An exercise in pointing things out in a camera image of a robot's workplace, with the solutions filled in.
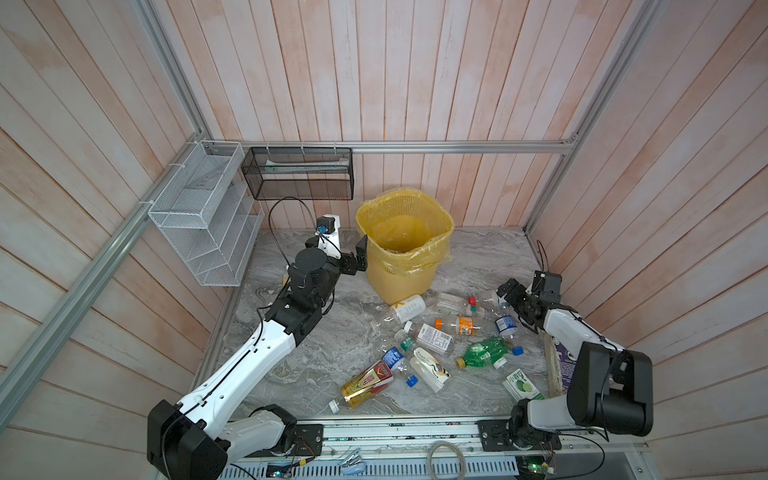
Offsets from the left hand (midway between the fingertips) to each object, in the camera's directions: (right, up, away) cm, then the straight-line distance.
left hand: (349, 238), depth 72 cm
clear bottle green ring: (+29, -22, +21) cm, 42 cm away
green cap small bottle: (+15, -29, +14) cm, 35 cm away
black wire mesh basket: (-20, +25, +30) cm, 44 cm away
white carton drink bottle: (+21, -35, +7) cm, 42 cm away
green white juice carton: (+45, -39, +6) cm, 60 cm away
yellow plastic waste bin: (+18, +4, +31) cm, 36 cm away
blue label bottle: (+46, -26, +16) cm, 56 cm away
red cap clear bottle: (+43, -20, +24) cm, 53 cm away
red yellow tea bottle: (+5, -37, +5) cm, 38 cm away
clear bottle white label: (+14, -22, +19) cm, 32 cm away
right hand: (+49, -16, +22) cm, 56 cm away
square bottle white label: (+23, -29, +16) cm, 40 cm away
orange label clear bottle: (+33, -25, +16) cm, 45 cm away
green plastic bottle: (+41, -32, +13) cm, 53 cm away
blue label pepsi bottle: (+12, -33, +10) cm, 37 cm away
